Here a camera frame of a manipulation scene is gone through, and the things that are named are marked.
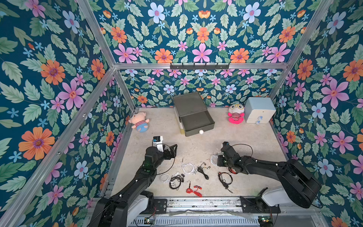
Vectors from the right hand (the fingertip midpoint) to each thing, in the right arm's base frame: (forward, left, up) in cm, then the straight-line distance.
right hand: (217, 159), depth 90 cm
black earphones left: (-12, +23, -1) cm, 26 cm away
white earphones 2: (0, +2, 0) cm, 2 cm away
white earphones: (-7, +19, +1) cm, 20 cm away
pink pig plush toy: (+23, +55, +8) cm, 60 cm away
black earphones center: (-7, +12, 0) cm, 13 cm away
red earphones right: (-13, -5, +14) cm, 20 cm away
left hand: (+3, +29, +12) cm, 31 cm away
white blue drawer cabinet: (+31, -30, +14) cm, 46 cm away
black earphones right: (-14, -2, -1) cm, 14 cm away
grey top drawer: (+20, +14, +14) cm, 28 cm away
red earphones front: (-19, +17, 0) cm, 26 cm away
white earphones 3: (-13, +33, 0) cm, 35 cm away
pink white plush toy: (+36, -16, +6) cm, 40 cm away
